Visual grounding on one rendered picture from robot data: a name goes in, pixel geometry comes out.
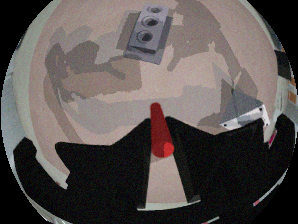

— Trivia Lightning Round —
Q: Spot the red peg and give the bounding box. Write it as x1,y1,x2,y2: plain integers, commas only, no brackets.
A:
149,101,174,157

